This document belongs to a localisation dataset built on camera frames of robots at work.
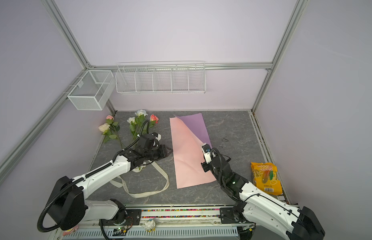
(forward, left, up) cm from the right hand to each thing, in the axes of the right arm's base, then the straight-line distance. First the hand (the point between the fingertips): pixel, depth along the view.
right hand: (205, 152), depth 78 cm
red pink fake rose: (+36, +36, -13) cm, 53 cm away
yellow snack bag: (-9, -33, -12) cm, 36 cm away
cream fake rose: (+28, +68, -15) cm, 75 cm away
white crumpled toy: (-31, +26, -11) cm, 42 cm away
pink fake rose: (+13, +54, -16) cm, 58 cm away
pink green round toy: (-33, +62, -13) cm, 71 cm away
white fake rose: (+34, +50, -14) cm, 62 cm away
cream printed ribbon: (-11, +48, -14) cm, 51 cm away
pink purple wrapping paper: (+12, +8, +1) cm, 15 cm away
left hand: (+1, +19, -4) cm, 19 cm away
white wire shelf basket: (+48, +27, +15) cm, 57 cm away
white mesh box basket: (+40, +71, +11) cm, 82 cm away
